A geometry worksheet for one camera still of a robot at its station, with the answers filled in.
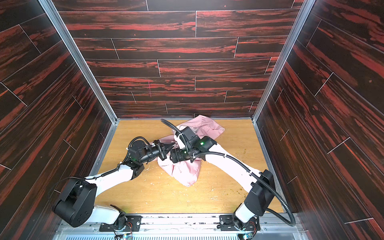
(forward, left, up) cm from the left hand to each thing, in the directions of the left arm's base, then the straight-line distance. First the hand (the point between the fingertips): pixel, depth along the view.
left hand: (175, 143), depth 75 cm
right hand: (-4, -2, -5) cm, 7 cm away
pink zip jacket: (-9, -5, -15) cm, 18 cm away
